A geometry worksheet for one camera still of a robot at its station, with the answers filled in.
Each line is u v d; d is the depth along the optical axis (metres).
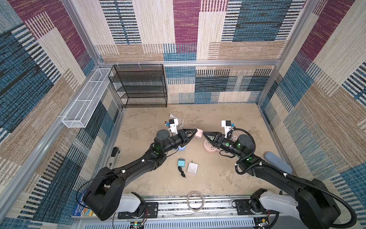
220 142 0.65
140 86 1.10
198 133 0.73
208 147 0.91
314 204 0.40
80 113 0.71
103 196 0.42
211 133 0.70
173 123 0.74
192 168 0.85
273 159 0.89
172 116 1.12
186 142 0.69
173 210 0.76
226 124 0.70
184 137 0.67
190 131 0.74
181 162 0.89
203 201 0.76
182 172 0.85
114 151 0.90
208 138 0.69
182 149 0.94
